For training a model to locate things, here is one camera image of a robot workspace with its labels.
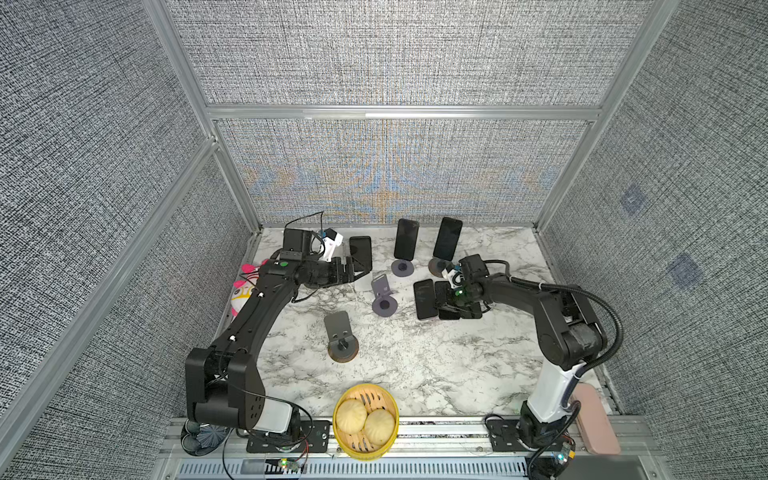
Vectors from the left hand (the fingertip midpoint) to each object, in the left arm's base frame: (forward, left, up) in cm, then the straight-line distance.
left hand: (357, 273), depth 80 cm
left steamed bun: (-31, +2, -15) cm, 35 cm away
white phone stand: (+5, -1, -12) cm, 13 cm away
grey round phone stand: (+16, -15, -20) cm, 30 cm away
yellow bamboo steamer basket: (-26, -3, -19) cm, 33 cm away
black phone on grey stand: (+18, -16, -7) cm, 25 cm away
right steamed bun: (-34, -4, -14) cm, 37 cm away
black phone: (+4, -21, -18) cm, 28 cm away
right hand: (+1, -24, -19) cm, 31 cm away
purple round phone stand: (+2, -8, -20) cm, 22 cm away
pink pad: (-35, -58, -19) cm, 70 cm away
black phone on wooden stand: (+19, -30, -8) cm, 37 cm away
